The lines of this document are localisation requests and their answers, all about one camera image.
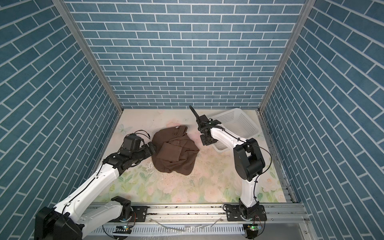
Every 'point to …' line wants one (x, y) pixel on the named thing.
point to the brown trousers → (173, 151)
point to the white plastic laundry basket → (236, 122)
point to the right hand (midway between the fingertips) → (208, 138)
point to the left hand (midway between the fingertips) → (152, 149)
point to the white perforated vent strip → (176, 229)
